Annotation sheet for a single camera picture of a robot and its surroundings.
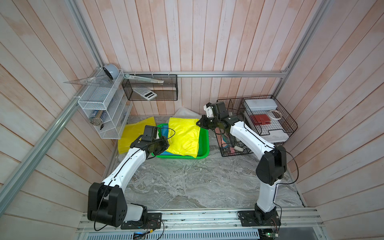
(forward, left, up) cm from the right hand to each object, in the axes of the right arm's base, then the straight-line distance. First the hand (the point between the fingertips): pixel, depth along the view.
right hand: (195, 122), depth 86 cm
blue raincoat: (+1, +20, -12) cm, 23 cm away
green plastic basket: (-3, -6, -21) cm, 22 cm away
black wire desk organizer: (-3, -23, -20) cm, 31 cm away
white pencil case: (+18, -44, -2) cm, 48 cm away
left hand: (-12, +15, -7) cm, 20 cm away
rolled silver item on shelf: (-8, +51, +9) cm, 53 cm away
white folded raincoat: (+26, +9, -17) cm, 32 cm away
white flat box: (-6, -47, -5) cm, 47 cm away
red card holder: (+3, -40, -1) cm, 40 cm away
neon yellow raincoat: (-9, +7, -3) cm, 11 cm away
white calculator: (+21, +33, +5) cm, 40 cm away
